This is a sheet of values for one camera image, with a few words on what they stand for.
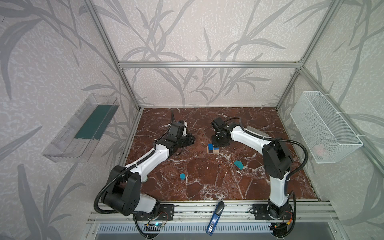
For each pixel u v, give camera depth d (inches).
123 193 16.4
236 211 29.7
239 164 34.9
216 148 36.9
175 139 26.2
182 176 33.1
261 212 28.6
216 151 36.9
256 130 40.9
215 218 27.1
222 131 27.4
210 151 36.8
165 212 28.6
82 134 26.1
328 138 24.4
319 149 29.0
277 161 20.0
